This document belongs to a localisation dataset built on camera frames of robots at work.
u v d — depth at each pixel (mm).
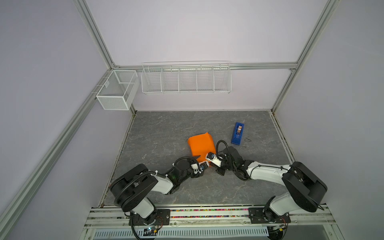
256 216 738
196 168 735
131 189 456
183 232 708
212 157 752
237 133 992
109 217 755
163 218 730
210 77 1017
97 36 783
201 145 917
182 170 667
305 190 439
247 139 1044
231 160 685
